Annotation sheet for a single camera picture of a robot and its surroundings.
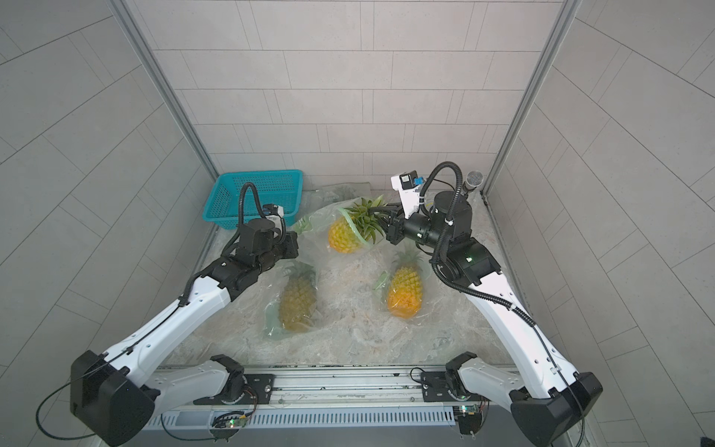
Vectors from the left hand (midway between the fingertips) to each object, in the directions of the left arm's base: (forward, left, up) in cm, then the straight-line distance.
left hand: (303, 231), depth 79 cm
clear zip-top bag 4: (+27, -1, -13) cm, 30 cm away
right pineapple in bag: (-12, -29, -10) cm, 33 cm away
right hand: (-7, -19, +18) cm, 27 cm away
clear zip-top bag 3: (-11, -23, -13) cm, 29 cm away
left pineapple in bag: (-15, +1, -11) cm, 19 cm away
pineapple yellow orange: (-9, -14, +12) cm, 20 cm away
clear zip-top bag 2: (-21, +9, -19) cm, 29 cm away
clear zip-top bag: (-5, -8, +7) cm, 12 cm away
